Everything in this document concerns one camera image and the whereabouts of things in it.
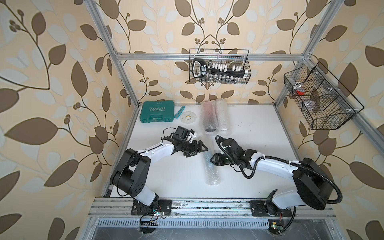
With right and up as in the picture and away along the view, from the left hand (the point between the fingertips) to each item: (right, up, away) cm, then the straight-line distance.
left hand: (201, 149), depth 85 cm
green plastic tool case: (-31, +24, +26) cm, 47 cm away
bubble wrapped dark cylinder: (+6, +24, +20) cm, 32 cm away
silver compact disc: (-9, +19, +28) cm, 35 cm away
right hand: (+7, -6, +1) cm, 10 cm away
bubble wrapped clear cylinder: (+16, +27, +26) cm, 41 cm away
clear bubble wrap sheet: (+6, -11, -6) cm, 14 cm away
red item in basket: (+54, +32, -3) cm, 63 cm away
